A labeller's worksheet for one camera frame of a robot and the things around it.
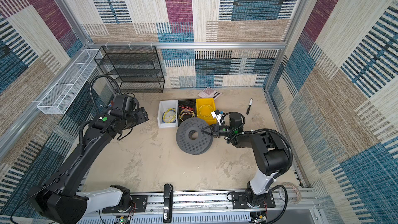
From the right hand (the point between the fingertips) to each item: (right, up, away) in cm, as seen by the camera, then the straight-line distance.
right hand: (202, 132), depth 84 cm
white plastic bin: (-25, +15, +21) cm, 36 cm away
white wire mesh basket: (-65, +17, -14) cm, 68 cm away
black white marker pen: (+34, +15, +27) cm, 46 cm away
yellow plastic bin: (+6, +17, +25) cm, 30 cm away
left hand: (-29, +11, -8) cm, 32 cm away
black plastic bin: (-7, +16, +27) cm, 32 cm away
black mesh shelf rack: (-46, +40, +24) cm, 66 cm away
